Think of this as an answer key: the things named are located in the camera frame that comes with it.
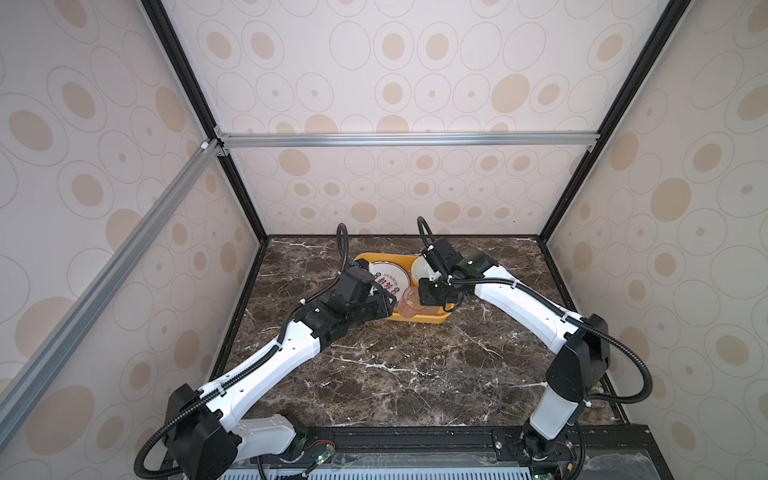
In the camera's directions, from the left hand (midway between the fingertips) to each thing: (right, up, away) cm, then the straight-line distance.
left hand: (402, 298), depth 74 cm
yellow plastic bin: (+2, +10, +30) cm, 32 cm away
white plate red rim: (-2, +5, +31) cm, 32 cm away
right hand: (+6, -1, +9) cm, 11 cm away
